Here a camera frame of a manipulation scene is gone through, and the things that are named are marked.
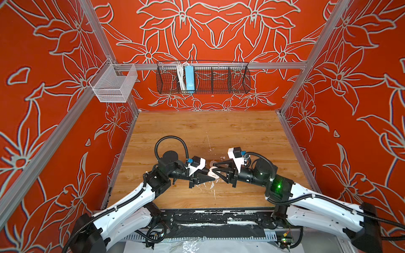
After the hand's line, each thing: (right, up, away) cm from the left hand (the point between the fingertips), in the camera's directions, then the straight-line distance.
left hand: (213, 175), depth 63 cm
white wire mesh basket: (-58, +47, +30) cm, 80 cm away
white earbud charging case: (0, +4, -1) cm, 4 cm away
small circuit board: (+32, -31, +6) cm, 45 cm away
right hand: (0, +4, -1) cm, 5 cm away
